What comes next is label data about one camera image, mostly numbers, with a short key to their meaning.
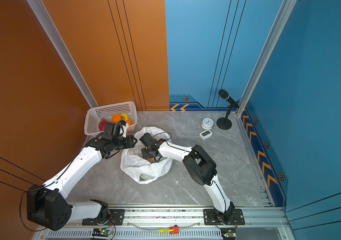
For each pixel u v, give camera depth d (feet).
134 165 2.67
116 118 3.67
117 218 2.41
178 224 2.39
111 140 2.04
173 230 2.24
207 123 3.57
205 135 3.36
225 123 3.68
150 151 2.36
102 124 3.41
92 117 3.57
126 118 3.68
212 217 2.38
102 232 2.32
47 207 1.30
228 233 2.28
